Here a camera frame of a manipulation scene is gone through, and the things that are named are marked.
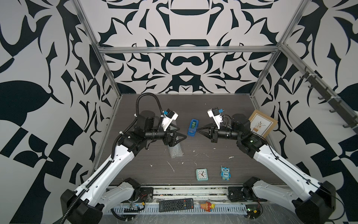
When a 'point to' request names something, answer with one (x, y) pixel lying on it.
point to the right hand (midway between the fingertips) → (197, 129)
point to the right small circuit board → (253, 211)
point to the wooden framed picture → (261, 123)
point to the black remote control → (176, 205)
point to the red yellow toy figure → (208, 206)
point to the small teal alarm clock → (202, 174)
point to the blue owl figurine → (225, 173)
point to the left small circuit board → (133, 208)
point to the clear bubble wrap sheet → (175, 151)
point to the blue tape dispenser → (193, 127)
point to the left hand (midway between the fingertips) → (180, 130)
